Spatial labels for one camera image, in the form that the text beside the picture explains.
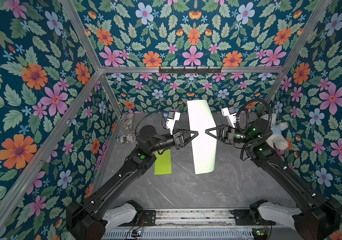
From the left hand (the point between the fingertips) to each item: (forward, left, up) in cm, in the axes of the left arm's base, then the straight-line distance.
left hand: (197, 136), depth 56 cm
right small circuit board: (-30, -30, -43) cm, 60 cm away
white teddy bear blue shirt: (+17, -57, -33) cm, 68 cm away
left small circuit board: (-25, +31, -43) cm, 59 cm away
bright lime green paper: (+11, +18, -42) cm, 47 cm away
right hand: (+2, -5, -1) cm, 5 cm away
